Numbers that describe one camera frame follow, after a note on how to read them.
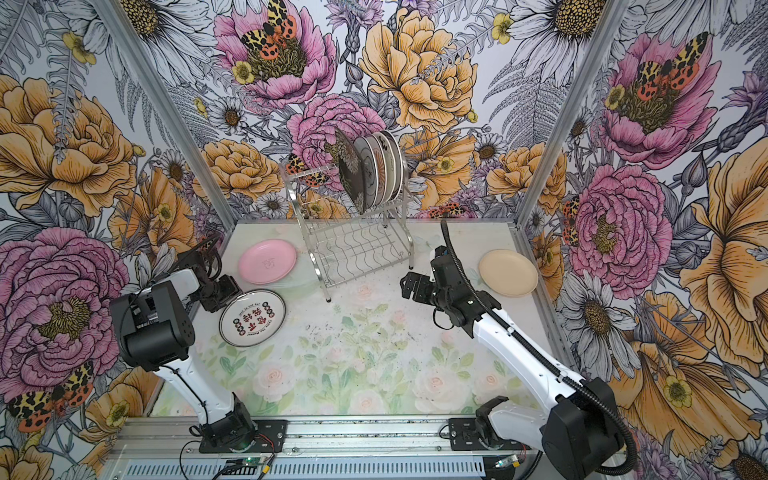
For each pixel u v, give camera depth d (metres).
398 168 0.78
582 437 0.39
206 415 0.61
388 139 0.79
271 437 0.73
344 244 1.08
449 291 0.61
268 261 1.09
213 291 0.84
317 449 0.73
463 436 0.74
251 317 0.95
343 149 0.86
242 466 0.73
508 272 1.09
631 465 0.39
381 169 0.77
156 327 0.52
